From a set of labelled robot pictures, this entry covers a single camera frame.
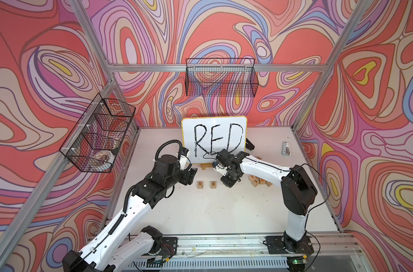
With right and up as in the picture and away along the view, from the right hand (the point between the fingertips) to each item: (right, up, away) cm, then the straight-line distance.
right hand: (231, 185), depth 88 cm
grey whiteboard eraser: (+37, +18, +16) cm, 44 cm away
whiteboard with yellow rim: (-14, +25, 0) cm, 29 cm away
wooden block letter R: (-17, 0, +2) cm, 17 cm away
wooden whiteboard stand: (-14, +9, +10) cm, 19 cm away
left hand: (-19, +12, -14) cm, 27 cm away
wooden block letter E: (-9, -1, +2) cm, 10 cm away
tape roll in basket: (-56, +17, -16) cm, 61 cm away
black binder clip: (+15, +21, +20) cm, 32 cm away
